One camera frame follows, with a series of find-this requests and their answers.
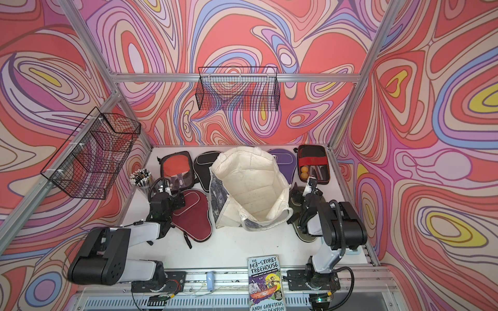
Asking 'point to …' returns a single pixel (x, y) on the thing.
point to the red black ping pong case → (313, 161)
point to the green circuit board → (157, 300)
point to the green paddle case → (296, 198)
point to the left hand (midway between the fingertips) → (173, 193)
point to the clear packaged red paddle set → (178, 166)
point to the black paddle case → (201, 163)
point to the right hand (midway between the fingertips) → (305, 188)
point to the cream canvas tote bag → (248, 190)
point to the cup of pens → (141, 178)
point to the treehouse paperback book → (265, 283)
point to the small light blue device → (211, 280)
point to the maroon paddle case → (194, 219)
